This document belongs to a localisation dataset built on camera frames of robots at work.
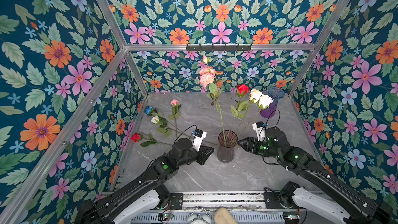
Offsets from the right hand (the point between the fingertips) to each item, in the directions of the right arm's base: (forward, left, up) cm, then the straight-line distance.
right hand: (242, 140), depth 72 cm
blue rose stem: (+29, +59, -15) cm, 67 cm away
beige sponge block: (-28, +9, -16) cm, 34 cm away
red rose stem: (+9, +61, -16) cm, 63 cm away
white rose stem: (+21, +48, -18) cm, 55 cm away
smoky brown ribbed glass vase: (+2, +7, -3) cm, 8 cm away
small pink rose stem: (+34, +41, -16) cm, 56 cm away
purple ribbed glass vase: (+35, -25, -3) cm, 43 cm away
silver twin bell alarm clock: (-30, +19, -15) cm, 38 cm away
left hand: (-4, +13, -2) cm, 14 cm away
